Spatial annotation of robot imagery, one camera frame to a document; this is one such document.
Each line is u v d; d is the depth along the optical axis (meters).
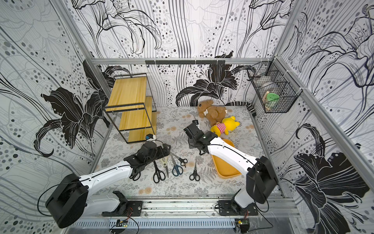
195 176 0.84
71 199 0.41
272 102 0.72
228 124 1.00
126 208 0.68
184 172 0.86
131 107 0.74
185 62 0.91
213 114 1.01
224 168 0.86
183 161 0.90
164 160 0.90
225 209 0.70
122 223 0.72
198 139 0.60
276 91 0.80
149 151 0.65
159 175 0.84
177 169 0.86
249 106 1.19
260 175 0.42
